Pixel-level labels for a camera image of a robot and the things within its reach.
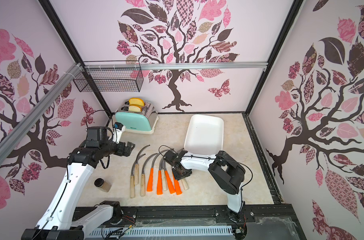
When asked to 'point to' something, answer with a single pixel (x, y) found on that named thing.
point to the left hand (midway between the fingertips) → (124, 146)
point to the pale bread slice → (134, 108)
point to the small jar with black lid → (103, 185)
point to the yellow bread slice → (136, 101)
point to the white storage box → (204, 139)
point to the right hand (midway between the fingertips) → (179, 175)
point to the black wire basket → (110, 80)
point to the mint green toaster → (141, 122)
